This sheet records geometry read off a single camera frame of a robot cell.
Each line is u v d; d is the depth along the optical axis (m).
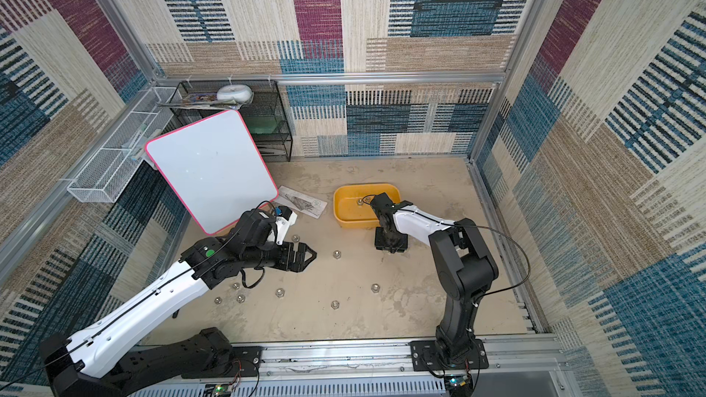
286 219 0.66
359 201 1.05
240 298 0.85
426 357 0.73
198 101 0.92
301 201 1.05
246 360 0.73
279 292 0.85
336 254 0.94
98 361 0.39
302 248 0.64
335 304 0.83
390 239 0.81
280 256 0.64
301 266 0.66
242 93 0.89
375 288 0.86
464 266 0.49
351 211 1.04
